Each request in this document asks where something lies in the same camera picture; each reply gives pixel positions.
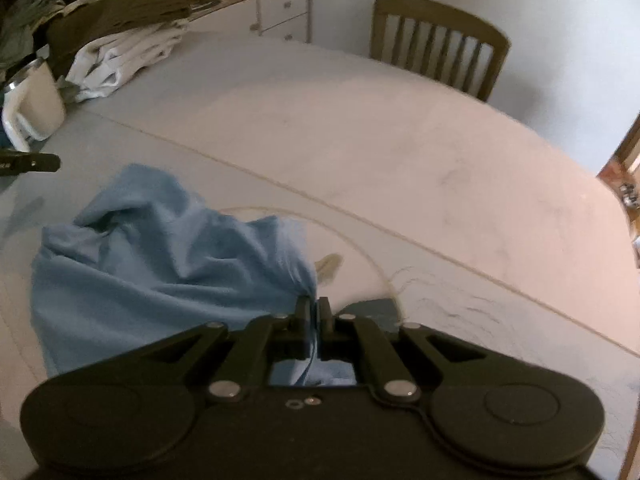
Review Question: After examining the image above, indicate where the light blue t-shirt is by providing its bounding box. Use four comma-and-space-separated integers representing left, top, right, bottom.
30, 161, 357, 388

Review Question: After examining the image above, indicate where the grey green clothes pile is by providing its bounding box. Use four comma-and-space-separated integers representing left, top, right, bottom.
0, 0, 65, 75

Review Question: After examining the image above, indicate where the white folded garment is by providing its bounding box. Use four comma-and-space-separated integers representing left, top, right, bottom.
63, 20, 189, 103

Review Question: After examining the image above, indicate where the dark brown folded garment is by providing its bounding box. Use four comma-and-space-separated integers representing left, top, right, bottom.
47, 0, 191, 77

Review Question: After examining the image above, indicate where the brown wooden chair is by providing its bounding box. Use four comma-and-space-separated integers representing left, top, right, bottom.
369, 0, 511, 102

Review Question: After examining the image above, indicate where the white drawer cabinet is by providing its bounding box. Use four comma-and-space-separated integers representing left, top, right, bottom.
189, 0, 311, 44

